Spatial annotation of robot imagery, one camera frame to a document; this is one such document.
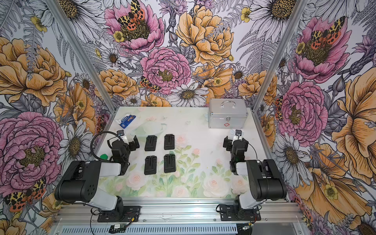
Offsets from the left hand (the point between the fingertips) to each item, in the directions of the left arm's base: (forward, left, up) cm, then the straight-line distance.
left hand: (128, 140), depth 94 cm
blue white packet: (+21, +9, -6) cm, 24 cm away
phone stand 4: (-13, -26, -5) cm, 30 cm away
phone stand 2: (+2, -25, -5) cm, 25 cm away
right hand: (0, -67, 0) cm, 67 cm away
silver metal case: (+17, -65, +6) cm, 67 cm away
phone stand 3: (-14, -15, -5) cm, 21 cm away
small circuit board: (-45, -4, -7) cm, 45 cm away
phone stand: (+2, -12, -6) cm, 14 cm away
